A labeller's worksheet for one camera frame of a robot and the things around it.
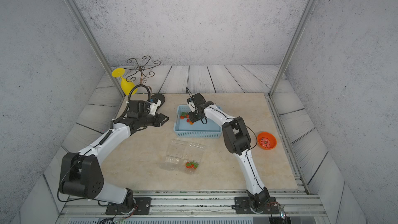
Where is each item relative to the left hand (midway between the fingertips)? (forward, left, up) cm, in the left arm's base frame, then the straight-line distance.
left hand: (168, 118), depth 86 cm
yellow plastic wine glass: (+20, +27, +7) cm, 34 cm away
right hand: (+10, -12, -12) cm, 20 cm away
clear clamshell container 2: (-14, -13, -17) cm, 25 cm away
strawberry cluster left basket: (+15, -7, -16) cm, 23 cm away
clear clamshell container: (-13, -2, -18) cm, 22 cm away
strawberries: (-20, -13, -15) cm, 28 cm away
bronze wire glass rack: (+26, +18, +13) cm, 34 cm away
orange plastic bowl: (-8, -56, -13) cm, 58 cm away
